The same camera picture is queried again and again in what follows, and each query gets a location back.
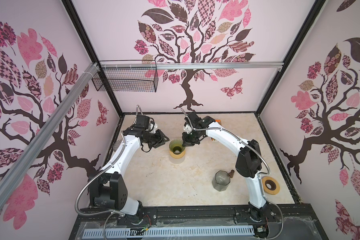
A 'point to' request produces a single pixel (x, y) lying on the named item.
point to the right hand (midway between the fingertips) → (182, 143)
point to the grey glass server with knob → (221, 180)
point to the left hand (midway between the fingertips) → (167, 142)
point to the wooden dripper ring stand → (183, 151)
